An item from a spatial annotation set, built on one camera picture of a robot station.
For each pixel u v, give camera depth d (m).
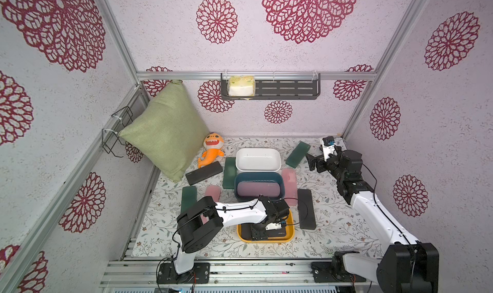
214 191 0.99
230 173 1.03
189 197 0.96
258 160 1.09
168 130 0.88
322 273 0.73
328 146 0.68
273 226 0.76
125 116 0.83
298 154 1.13
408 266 0.40
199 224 0.50
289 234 0.81
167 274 0.72
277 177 0.95
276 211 0.67
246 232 0.81
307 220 0.85
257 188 0.97
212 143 1.09
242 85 0.90
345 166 0.61
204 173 1.03
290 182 0.99
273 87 0.94
